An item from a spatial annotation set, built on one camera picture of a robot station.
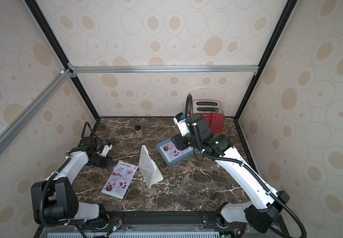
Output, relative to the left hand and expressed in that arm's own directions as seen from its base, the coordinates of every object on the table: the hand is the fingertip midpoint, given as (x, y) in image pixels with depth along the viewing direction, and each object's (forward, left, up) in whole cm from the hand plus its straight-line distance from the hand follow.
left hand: (112, 160), depth 87 cm
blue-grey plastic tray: (+2, -37, -5) cm, 37 cm away
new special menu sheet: (+10, -35, -7) cm, 37 cm away
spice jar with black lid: (+23, -12, 0) cm, 26 cm away
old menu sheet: (-8, -4, -7) cm, 12 cm away
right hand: (+2, -40, +24) cm, 47 cm away
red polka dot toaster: (+28, -61, +13) cm, 69 cm away
